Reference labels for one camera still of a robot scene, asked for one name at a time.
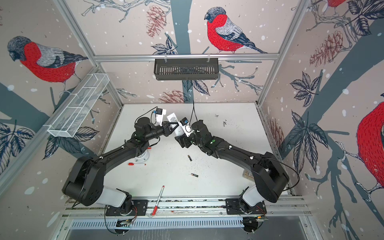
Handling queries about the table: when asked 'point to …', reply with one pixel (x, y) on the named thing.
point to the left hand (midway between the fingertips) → (178, 124)
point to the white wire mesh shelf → (69, 122)
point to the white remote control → (178, 131)
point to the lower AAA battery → (194, 174)
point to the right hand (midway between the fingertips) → (179, 135)
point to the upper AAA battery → (189, 157)
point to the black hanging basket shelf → (185, 69)
